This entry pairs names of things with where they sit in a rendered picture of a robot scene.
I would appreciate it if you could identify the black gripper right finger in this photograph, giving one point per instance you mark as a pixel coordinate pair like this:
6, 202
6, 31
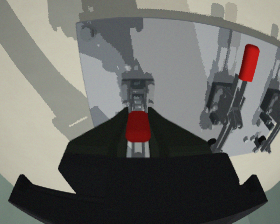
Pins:
172, 139

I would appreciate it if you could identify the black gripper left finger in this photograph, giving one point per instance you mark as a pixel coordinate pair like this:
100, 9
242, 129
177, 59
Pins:
104, 138

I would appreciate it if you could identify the grey fixture plate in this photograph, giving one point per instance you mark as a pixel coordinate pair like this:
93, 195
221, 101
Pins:
184, 58

